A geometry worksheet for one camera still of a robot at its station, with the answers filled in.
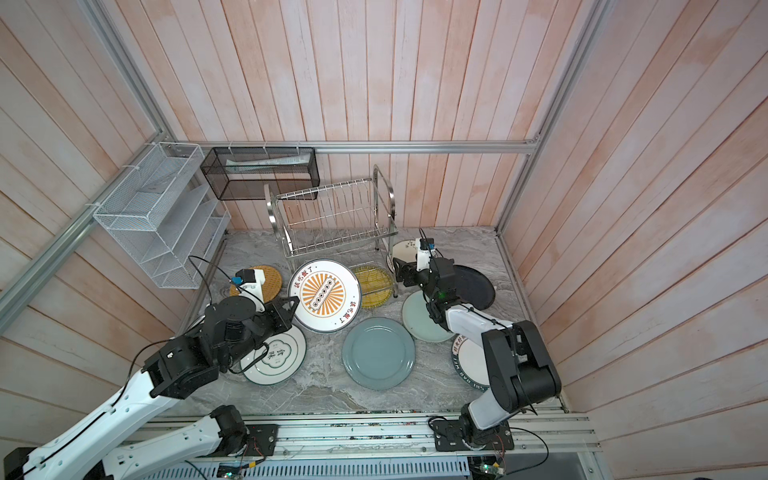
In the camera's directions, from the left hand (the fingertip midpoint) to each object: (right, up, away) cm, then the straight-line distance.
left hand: (300, 307), depth 66 cm
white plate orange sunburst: (+6, +2, +4) cm, 7 cm away
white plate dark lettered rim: (+44, -19, +20) cm, 52 cm away
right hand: (+26, +12, +24) cm, 37 cm away
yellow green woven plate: (+17, +2, +35) cm, 39 cm away
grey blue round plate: (+18, -18, +22) cm, 33 cm away
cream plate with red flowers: (+28, +14, +49) cm, 58 cm away
